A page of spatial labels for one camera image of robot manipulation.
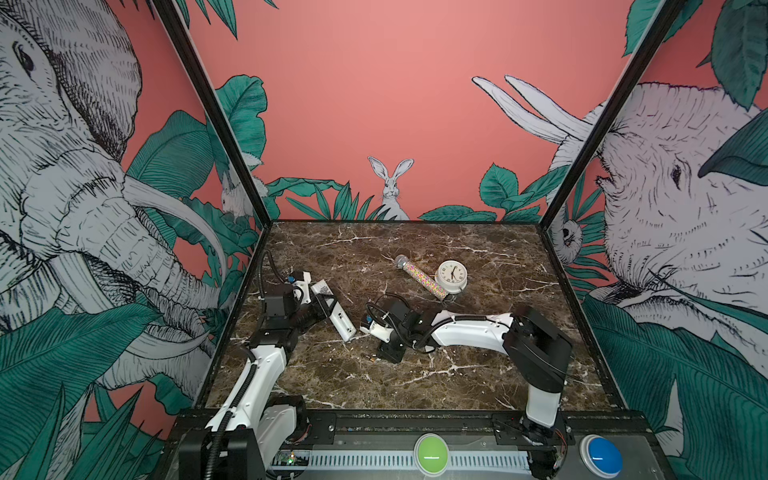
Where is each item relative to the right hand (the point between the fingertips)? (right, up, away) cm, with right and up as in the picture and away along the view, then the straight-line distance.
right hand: (376, 347), depth 84 cm
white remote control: (-11, +11, -4) cm, 16 cm away
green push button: (+14, -20, -15) cm, 29 cm away
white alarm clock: (+25, +19, +16) cm, 35 cm away
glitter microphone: (+15, +19, +16) cm, 29 cm away
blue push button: (+54, -21, -15) cm, 60 cm away
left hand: (-11, +16, -3) cm, 20 cm away
